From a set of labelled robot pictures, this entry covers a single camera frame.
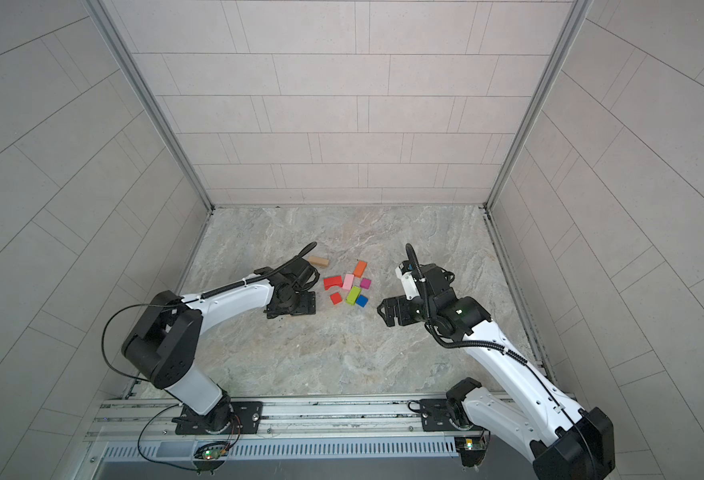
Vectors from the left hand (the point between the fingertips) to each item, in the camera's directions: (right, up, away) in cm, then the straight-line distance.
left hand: (310, 306), depth 90 cm
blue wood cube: (+16, +1, +2) cm, 16 cm away
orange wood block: (+15, +10, +9) cm, 20 cm away
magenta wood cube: (+17, +6, +6) cm, 19 cm away
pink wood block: (+11, +7, +4) cm, 14 cm away
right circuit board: (+42, -27, -21) cm, 54 cm away
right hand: (+24, +3, -14) cm, 28 cm away
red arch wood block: (+7, +7, +4) cm, 10 cm away
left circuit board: (-16, -25, -26) cm, 40 cm away
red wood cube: (+8, +2, +2) cm, 8 cm away
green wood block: (+13, +3, +2) cm, 14 cm away
